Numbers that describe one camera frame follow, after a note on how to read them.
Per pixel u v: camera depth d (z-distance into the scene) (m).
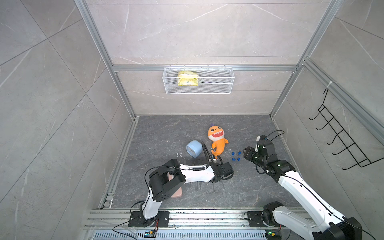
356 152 0.61
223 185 0.84
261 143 0.61
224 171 0.68
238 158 0.95
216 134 0.98
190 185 0.84
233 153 0.98
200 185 0.84
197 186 0.84
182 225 0.73
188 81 0.86
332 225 0.39
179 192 0.80
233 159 0.95
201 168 0.57
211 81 1.00
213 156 0.80
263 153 0.61
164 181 0.49
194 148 0.90
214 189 0.83
